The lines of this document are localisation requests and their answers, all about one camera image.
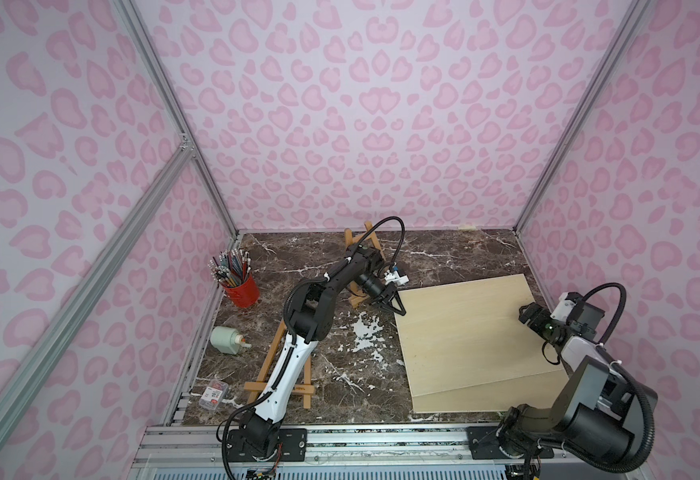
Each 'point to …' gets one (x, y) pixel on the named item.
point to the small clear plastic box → (213, 394)
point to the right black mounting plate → (484, 446)
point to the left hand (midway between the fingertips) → (403, 314)
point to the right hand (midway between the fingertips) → (534, 314)
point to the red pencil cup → (246, 294)
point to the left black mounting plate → (291, 447)
